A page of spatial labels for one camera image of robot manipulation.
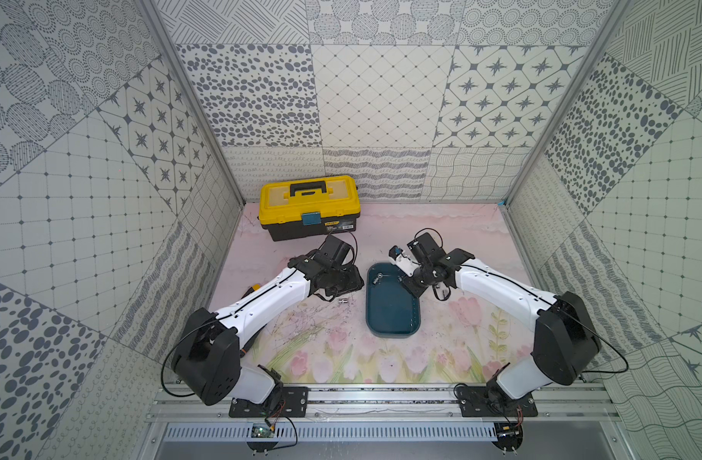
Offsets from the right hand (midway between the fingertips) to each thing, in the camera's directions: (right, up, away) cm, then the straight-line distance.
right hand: (410, 285), depth 87 cm
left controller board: (-41, -34, -15) cm, 55 cm away
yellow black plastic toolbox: (-33, +25, +11) cm, 43 cm away
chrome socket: (-21, -6, +4) cm, 22 cm away
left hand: (-15, +3, -4) cm, 16 cm away
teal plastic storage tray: (-5, -8, +6) cm, 11 cm away
